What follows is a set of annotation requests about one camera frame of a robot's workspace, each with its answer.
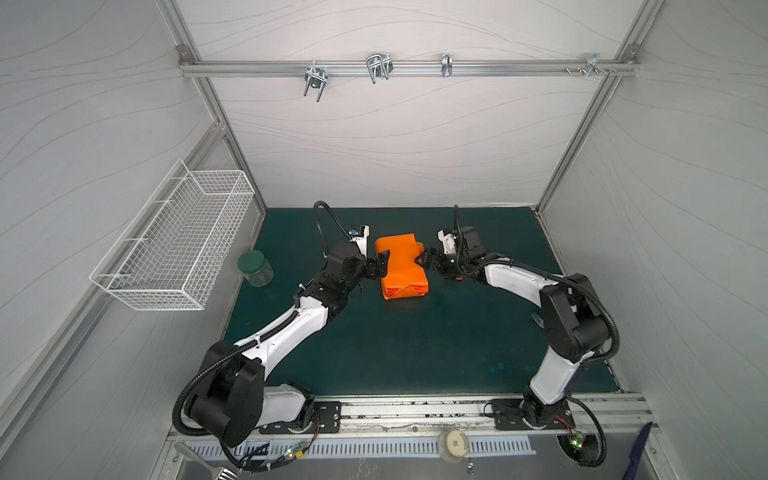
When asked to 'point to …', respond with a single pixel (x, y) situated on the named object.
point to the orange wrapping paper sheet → (404, 276)
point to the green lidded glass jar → (254, 266)
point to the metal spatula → (222, 473)
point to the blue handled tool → (637, 452)
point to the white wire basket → (169, 251)
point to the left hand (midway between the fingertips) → (379, 244)
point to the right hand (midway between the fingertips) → (428, 255)
